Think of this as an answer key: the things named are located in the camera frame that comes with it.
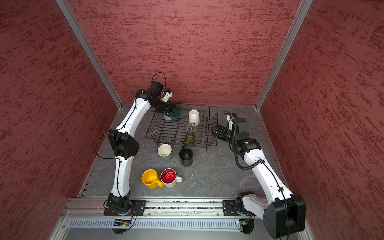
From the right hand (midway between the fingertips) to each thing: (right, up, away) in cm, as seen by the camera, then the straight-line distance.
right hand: (215, 133), depth 80 cm
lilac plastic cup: (-32, +8, +28) cm, 44 cm away
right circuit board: (+14, -43, -10) cm, 46 cm away
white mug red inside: (-26, -26, +3) cm, 37 cm away
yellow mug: (-37, -27, +3) cm, 45 cm away
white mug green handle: (-23, +10, +11) cm, 28 cm away
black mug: (-17, -15, +10) cm, 25 cm away
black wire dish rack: (-36, 0, +24) cm, 43 cm away
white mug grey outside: (-30, -12, +10) cm, 34 cm away
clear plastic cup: (-14, +3, +15) cm, 20 cm away
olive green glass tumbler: (-15, -5, +8) cm, 17 cm away
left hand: (-26, +12, +11) cm, 31 cm away
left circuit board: (-49, -46, -7) cm, 67 cm away
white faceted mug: (-12, +9, +20) cm, 26 cm away
